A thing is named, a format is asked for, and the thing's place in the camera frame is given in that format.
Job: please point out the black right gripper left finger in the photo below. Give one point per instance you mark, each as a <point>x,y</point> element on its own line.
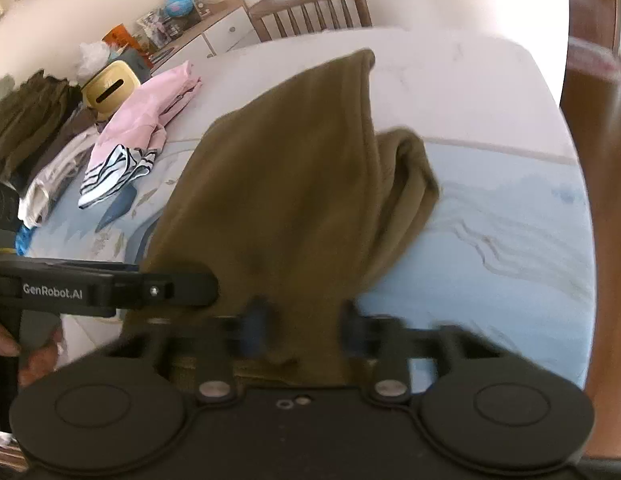
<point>222,341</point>

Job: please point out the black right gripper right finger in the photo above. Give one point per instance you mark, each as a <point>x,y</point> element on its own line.
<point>378,351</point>

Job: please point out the olive green garment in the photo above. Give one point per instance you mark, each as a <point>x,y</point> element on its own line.
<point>296,198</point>

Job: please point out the stack of folded clothes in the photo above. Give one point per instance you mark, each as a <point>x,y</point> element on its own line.
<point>46,134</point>

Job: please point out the blue gloves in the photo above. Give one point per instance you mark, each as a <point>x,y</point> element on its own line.
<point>23,239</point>

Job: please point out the light blue patterned mat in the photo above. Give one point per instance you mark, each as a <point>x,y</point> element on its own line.
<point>507,253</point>

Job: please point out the black white striped garment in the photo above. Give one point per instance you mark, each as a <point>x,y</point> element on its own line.
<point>122,166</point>

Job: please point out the pink folded garment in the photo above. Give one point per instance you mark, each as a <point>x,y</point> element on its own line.
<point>138,127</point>

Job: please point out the yellow tissue box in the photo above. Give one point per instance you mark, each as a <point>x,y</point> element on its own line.
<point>110,88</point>

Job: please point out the white sideboard with clutter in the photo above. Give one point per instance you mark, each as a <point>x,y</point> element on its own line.
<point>181,29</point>

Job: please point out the brown wooden chair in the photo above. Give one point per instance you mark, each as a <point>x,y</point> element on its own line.
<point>278,19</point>

